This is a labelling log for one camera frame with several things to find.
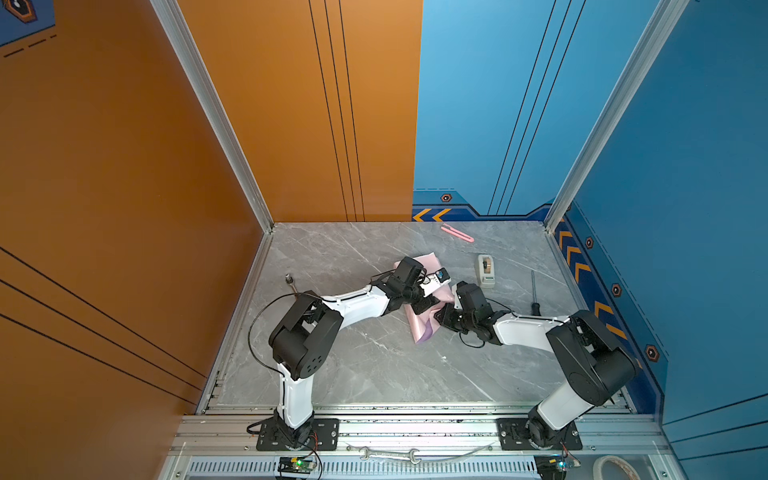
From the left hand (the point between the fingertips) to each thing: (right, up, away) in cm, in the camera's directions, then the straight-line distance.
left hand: (434, 291), depth 92 cm
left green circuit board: (-35, -39, -21) cm, 56 cm away
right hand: (-1, -8, +1) cm, 8 cm away
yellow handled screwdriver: (+33, -6, +4) cm, 34 cm away
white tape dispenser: (+19, +6, +10) cm, 23 cm away
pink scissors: (+17, +17, +24) cm, 34 cm away
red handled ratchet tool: (-49, +3, +11) cm, 50 cm away
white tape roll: (+35, -36, -23) cm, 56 cm away
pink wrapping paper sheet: (-4, -10, -3) cm, 11 cm away
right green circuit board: (+25, -39, -22) cm, 51 cm away
